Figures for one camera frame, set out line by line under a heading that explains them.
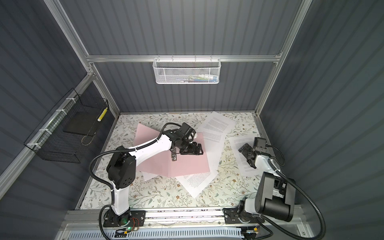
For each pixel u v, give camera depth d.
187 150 0.77
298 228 0.72
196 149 0.78
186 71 1.24
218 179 0.87
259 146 0.71
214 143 1.02
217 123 1.16
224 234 0.71
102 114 0.81
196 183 0.85
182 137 0.71
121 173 0.50
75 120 0.78
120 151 0.52
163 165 0.91
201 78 0.92
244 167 0.91
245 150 0.83
